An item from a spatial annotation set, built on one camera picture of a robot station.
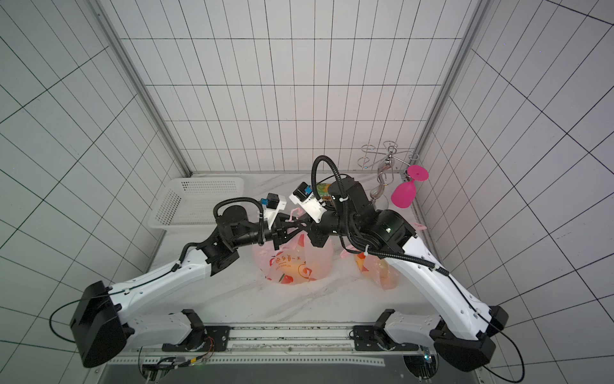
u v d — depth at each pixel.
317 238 0.52
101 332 0.38
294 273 0.77
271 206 0.57
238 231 0.56
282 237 0.62
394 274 0.75
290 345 0.72
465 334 0.37
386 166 0.88
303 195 0.49
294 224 0.60
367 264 0.78
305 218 0.53
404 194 0.90
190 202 1.07
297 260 0.76
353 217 0.43
